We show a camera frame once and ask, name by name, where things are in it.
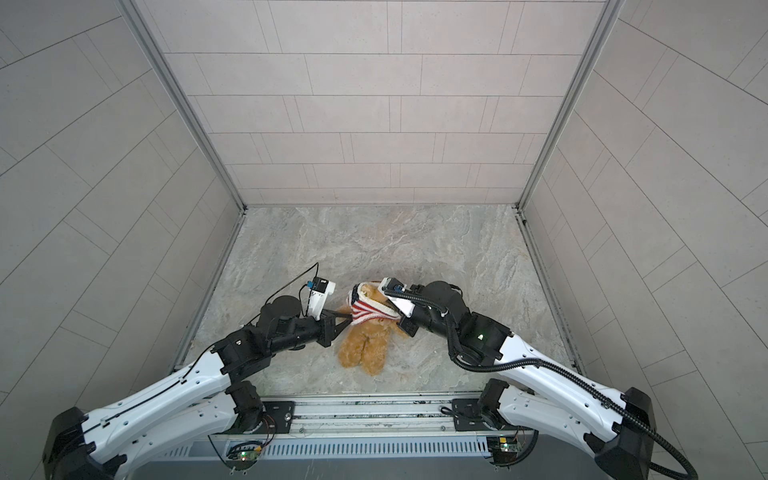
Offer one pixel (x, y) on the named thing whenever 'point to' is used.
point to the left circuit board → (244, 455)
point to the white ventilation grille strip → (431, 449)
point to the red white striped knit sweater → (364, 310)
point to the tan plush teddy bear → (365, 344)
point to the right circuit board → (503, 450)
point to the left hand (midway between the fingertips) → (360, 321)
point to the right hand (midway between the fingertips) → (387, 300)
